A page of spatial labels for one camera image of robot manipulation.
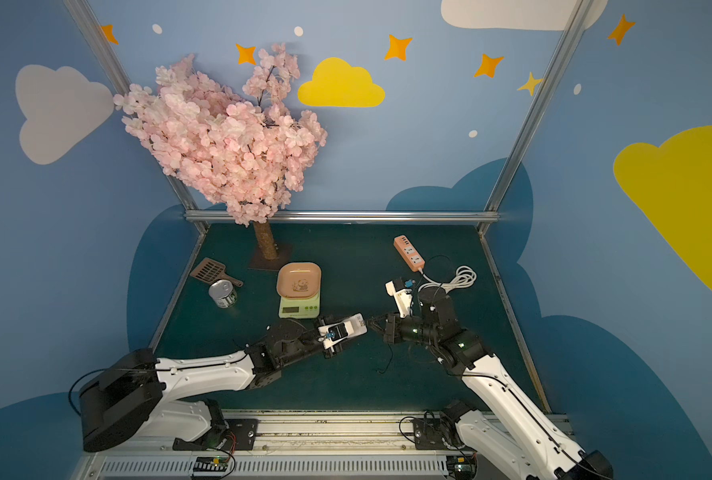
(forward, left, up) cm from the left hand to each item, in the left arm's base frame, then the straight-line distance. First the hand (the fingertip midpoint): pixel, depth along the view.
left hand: (355, 317), depth 76 cm
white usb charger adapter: (-9, +5, +6) cm, 12 cm away
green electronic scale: (+11, +18, -17) cm, 28 cm away
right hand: (-2, -5, +2) cm, 5 cm away
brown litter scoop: (+27, +54, -19) cm, 63 cm away
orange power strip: (+36, -19, -17) cm, 44 cm away
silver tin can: (+14, +43, -14) cm, 48 cm away
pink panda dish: (+21, +20, -15) cm, 33 cm away
